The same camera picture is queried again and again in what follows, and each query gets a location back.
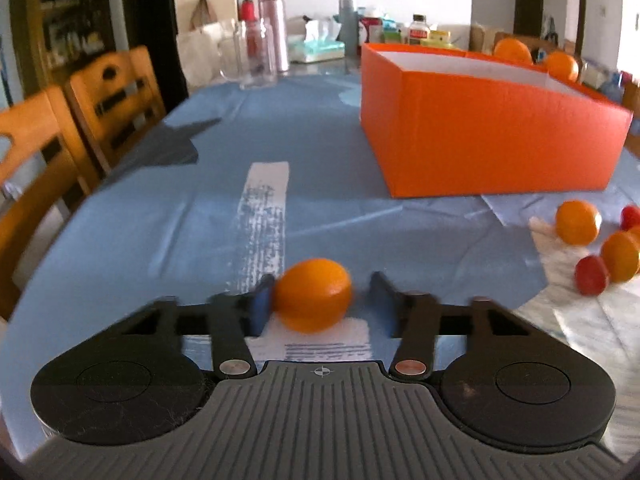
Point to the orange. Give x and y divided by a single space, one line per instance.
312 295
620 257
577 222
562 66
512 51

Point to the brown cardboard box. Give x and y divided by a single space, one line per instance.
482 37

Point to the white tote bag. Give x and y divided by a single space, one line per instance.
200 60

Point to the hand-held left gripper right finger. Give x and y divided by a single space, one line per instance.
382 292

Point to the white plastic bag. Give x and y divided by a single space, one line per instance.
560 310

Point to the grey bottle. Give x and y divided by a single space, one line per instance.
348 25

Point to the beige hanging bag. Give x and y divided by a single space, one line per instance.
202 10

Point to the blue printed tablecloth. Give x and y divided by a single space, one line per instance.
190 225

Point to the red tomato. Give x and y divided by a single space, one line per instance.
591 275
631 217

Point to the tissue pack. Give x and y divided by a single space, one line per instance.
315 52

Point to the clear glass mug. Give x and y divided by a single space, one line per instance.
255 55

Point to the pink thermos bottle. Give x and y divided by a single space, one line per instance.
277 25

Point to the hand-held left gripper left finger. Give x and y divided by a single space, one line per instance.
261 305

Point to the wooden chair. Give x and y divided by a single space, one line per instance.
135 72
30 125

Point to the orange cardboard box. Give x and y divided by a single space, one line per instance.
475 130

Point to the red label jar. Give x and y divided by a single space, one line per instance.
372 29

